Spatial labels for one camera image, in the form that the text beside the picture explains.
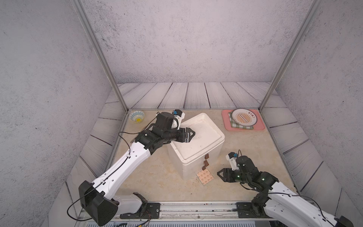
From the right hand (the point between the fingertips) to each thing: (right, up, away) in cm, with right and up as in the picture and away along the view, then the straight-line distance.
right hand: (222, 174), depth 79 cm
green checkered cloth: (+17, +26, +30) cm, 43 cm away
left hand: (-17, +23, -8) cm, 30 cm away
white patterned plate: (+27, +32, +36) cm, 55 cm away
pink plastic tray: (+12, +26, +33) cm, 44 cm away
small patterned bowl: (-59, +32, +36) cm, 77 cm away
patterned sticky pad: (-9, -4, +6) cm, 11 cm away
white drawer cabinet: (-10, +17, -6) cm, 20 cm away
